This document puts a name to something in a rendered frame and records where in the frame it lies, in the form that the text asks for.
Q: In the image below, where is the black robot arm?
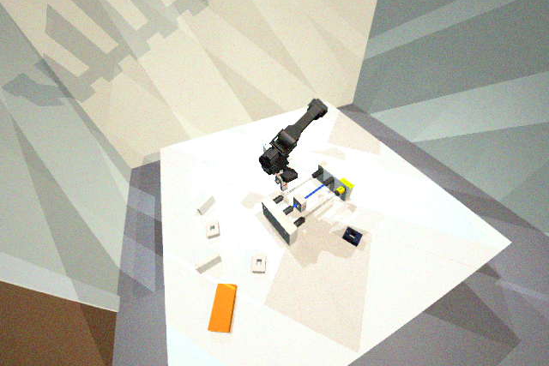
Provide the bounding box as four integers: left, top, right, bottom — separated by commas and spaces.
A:
258, 98, 328, 175

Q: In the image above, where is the orange rectangular block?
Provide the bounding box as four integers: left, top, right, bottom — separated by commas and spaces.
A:
208, 284, 238, 333

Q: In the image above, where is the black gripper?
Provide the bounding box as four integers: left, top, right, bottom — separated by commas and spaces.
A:
276, 154, 299, 183

